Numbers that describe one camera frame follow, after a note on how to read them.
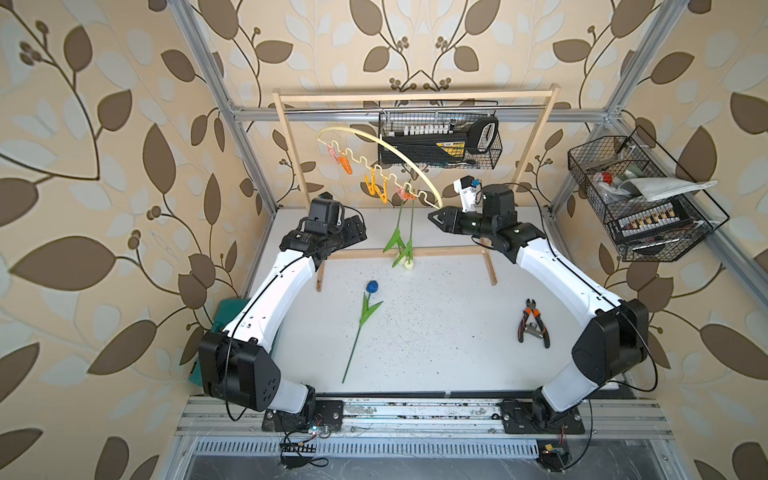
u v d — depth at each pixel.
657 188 0.63
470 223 0.69
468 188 0.72
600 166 0.85
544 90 0.62
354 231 0.72
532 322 0.89
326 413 0.76
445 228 0.72
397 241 0.95
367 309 0.93
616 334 0.43
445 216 0.73
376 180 0.81
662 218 0.66
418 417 0.75
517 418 0.74
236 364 0.41
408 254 0.96
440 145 0.82
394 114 0.91
